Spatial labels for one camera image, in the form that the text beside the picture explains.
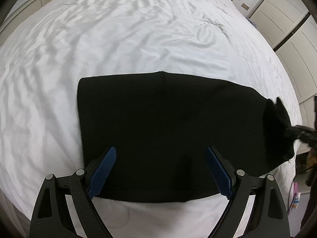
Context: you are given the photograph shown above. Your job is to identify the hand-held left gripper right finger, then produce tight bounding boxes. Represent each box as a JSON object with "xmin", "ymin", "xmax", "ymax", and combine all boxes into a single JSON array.
[{"xmin": 205, "ymin": 146, "xmax": 290, "ymax": 238}]

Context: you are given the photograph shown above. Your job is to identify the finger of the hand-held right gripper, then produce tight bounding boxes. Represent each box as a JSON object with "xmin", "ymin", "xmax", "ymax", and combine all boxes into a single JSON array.
[{"xmin": 285, "ymin": 125, "xmax": 313, "ymax": 140}]

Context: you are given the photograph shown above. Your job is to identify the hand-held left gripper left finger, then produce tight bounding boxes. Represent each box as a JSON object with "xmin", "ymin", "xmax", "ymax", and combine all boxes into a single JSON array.
[{"xmin": 30, "ymin": 146, "xmax": 117, "ymax": 238}]

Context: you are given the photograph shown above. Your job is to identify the black pants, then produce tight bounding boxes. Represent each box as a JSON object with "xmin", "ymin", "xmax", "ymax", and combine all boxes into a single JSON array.
[{"xmin": 77, "ymin": 71, "xmax": 297, "ymax": 204}]

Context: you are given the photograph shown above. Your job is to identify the white plastic bottle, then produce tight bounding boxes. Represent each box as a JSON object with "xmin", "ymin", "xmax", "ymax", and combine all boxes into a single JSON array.
[{"xmin": 290, "ymin": 182, "xmax": 302, "ymax": 212}]

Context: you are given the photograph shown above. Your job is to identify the white wardrobe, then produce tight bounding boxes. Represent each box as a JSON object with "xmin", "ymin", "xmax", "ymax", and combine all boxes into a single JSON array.
[{"xmin": 247, "ymin": 0, "xmax": 317, "ymax": 129}]

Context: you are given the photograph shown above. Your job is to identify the white bed duvet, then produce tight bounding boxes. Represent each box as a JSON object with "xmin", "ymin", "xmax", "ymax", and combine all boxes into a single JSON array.
[{"xmin": 0, "ymin": 0, "xmax": 310, "ymax": 238}]

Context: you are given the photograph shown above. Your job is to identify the white louvered cabinet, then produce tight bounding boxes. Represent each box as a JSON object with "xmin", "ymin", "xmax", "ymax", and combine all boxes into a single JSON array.
[{"xmin": 0, "ymin": 0, "xmax": 72, "ymax": 45}]

